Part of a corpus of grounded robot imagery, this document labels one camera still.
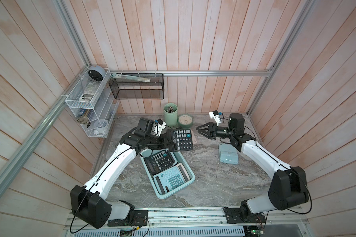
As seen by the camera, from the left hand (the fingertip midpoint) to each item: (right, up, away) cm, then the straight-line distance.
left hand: (171, 145), depth 74 cm
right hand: (+13, +8, +2) cm, 16 cm away
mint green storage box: (+4, -9, +11) cm, 14 cm away
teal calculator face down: (+36, -8, +21) cm, 43 cm away
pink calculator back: (+15, -1, +29) cm, 33 cm away
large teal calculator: (0, -18, +3) cm, 18 cm away
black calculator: (-8, -11, +12) cm, 18 cm away
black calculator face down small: (+4, +3, +2) cm, 5 cm away
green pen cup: (-1, +19, +28) cm, 34 cm away
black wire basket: (-33, +38, +33) cm, 60 cm away
